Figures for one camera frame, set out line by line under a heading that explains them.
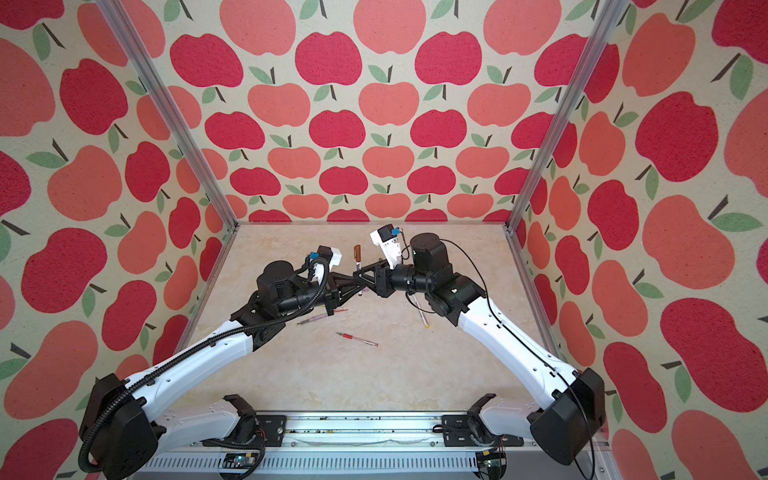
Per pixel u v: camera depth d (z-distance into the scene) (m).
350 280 0.67
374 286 0.63
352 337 0.91
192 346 0.49
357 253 0.64
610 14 0.69
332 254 0.61
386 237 0.61
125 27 0.72
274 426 0.75
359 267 0.66
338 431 0.76
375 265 0.66
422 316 0.95
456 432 0.73
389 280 0.61
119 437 0.39
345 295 0.68
